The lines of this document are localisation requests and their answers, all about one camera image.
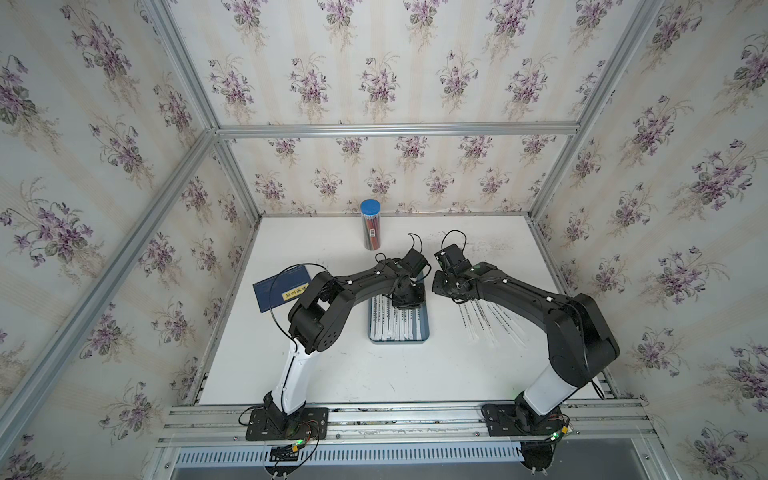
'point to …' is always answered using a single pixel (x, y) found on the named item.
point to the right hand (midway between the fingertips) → (441, 286)
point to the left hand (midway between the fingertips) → (424, 307)
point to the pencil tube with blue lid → (371, 215)
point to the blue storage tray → (424, 321)
